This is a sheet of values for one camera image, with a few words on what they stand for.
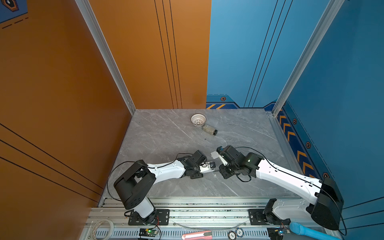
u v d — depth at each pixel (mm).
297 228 676
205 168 773
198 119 1122
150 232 705
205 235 685
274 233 704
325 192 405
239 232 696
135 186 450
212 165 773
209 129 1052
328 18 726
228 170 671
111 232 701
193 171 724
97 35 783
